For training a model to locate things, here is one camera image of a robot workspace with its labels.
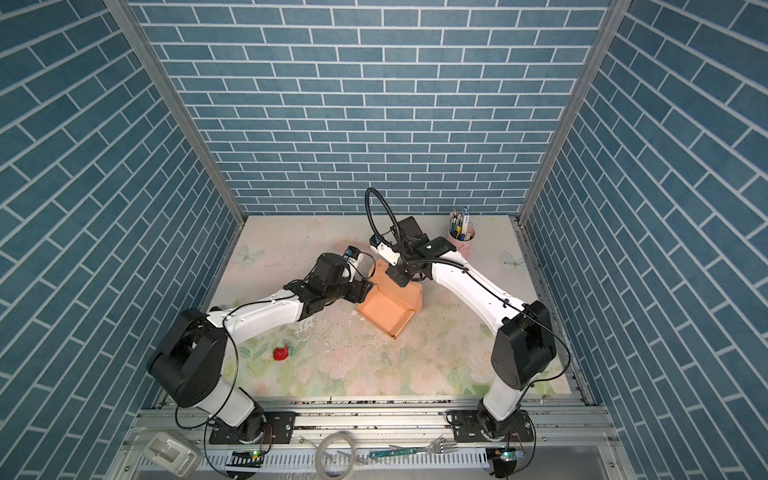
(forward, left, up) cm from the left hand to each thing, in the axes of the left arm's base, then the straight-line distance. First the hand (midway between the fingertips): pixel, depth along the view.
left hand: (364, 280), depth 89 cm
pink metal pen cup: (+17, -33, +1) cm, 37 cm away
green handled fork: (-41, -19, -10) cm, 47 cm away
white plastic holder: (-41, +42, -9) cm, 60 cm away
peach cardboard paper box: (-3, -8, -10) cm, 13 cm away
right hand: (+1, -9, +7) cm, 11 cm away
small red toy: (-18, +24, -10) cm, 32 cm away
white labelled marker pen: (+18, -33, +7) cm, 38 cm away
